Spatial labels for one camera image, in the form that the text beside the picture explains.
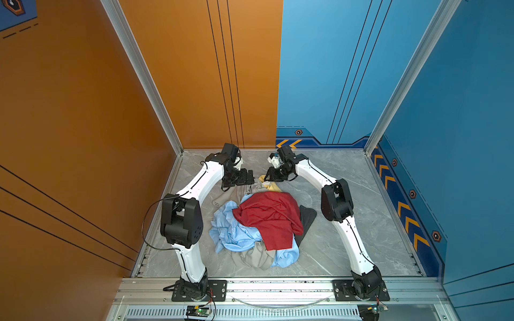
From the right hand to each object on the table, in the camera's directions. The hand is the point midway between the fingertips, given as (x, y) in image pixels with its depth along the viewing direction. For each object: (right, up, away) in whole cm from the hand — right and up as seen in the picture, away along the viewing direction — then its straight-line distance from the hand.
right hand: (265, 179), depth 102 cm
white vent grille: (-6, -45, -33) cm, 56 cm away
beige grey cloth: (-3, -27, -28) cm, 39 cm away
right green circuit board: (+37, -45, -32) cm, 67 cm away
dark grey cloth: (+19, -16, -13) cm, 28 cm away
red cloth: (+4, -13, -22) cm, 26 cm away
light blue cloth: (-14, -20, -24) cm, 34 cm away
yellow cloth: (+3, -3, -7) cm, 8 cm away
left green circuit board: (-25, -45, -32) cm, 61 cm away
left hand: (-9, 0, -11) cm, 15 cm away
